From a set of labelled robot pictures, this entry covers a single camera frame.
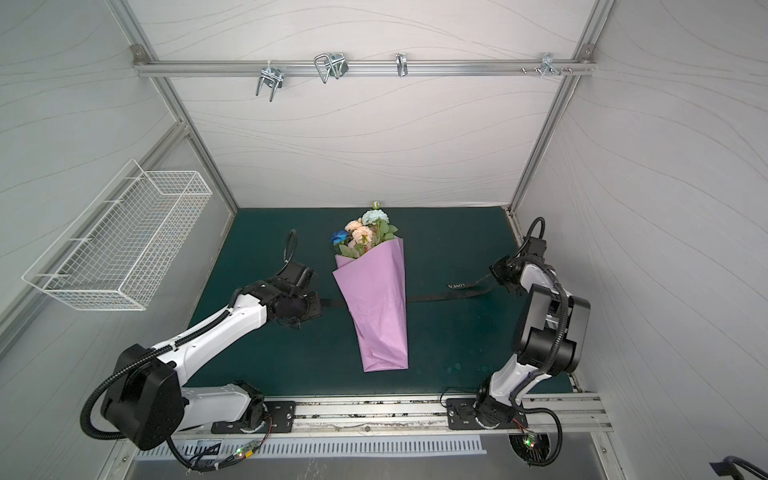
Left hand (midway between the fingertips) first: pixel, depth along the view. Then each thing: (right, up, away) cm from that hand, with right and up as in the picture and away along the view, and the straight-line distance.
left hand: (321, 305), depth 85 cm
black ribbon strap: (+1, -1, +7) cm, 7 cm away
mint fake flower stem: (+16, +25, +22) cm, 37 cm away
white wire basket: (-43, +16, -18) cm, 50 cm away
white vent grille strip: (-26, -32, -13) cm, 43 cm away
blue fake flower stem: (+2, +20, +21) cm, 29 cm away
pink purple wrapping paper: (+15, +5, +6) cm, 17 cm away
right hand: (+56, +11, +10) cm, 58 cm away
